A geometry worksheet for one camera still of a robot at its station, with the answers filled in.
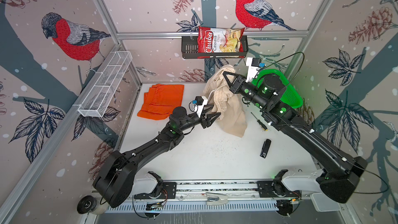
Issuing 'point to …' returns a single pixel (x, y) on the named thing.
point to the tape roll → (90, 204)
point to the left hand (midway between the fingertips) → (216, 111)
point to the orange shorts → (159, 101)
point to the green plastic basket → (290, 96)
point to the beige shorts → (220, 95)
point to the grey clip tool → (215, 199)
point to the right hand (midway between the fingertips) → (218, 77)
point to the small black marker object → (265, 148)
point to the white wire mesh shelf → (103, 84)
